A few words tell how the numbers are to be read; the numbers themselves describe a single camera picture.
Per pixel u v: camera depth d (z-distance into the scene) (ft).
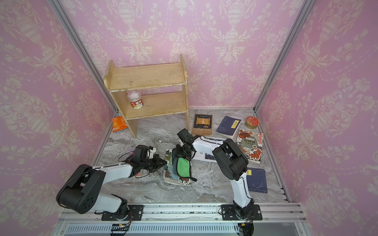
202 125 3.59
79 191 1.44
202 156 3.10
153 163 2.62
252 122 3.57
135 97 2.96
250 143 3.27
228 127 3.56
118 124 3.52
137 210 2.48
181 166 2.80
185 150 2.65
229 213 2.39
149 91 3.69
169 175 2.74
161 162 2.87
